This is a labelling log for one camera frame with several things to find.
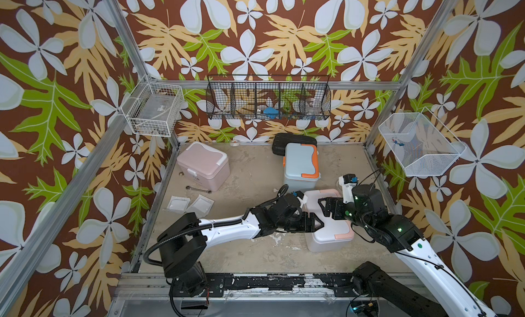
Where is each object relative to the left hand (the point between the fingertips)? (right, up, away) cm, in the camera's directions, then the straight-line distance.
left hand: (320, 224), depth 73 cm
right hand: (+1, +9, -1) cm, 9 cm away
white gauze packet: (-61, +2, +22) cm, 65 cm away
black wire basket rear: (-20, +54, +24) cm, 62 cm away
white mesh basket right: (+44, +30, +10) cm, 55 cm away
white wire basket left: (-68, +46, +14) cm, 83 cm away
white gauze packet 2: (-49, +2, +21) cm, 53 cm away
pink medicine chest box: (-45, +20, +18) cm, 53 cm away
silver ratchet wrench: (-47, +8, +26) cm, 55 cm away
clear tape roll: (-38, +35, +50) cm, 72 cm away
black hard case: (-10, +36, +45) cm, 59 cm away
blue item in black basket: (-16, +47, +25) cm, 56 cm away
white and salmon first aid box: (+6, -3, -1) cm, 7 cm away
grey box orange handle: (-3, +21, +20) cm, 29 cm away
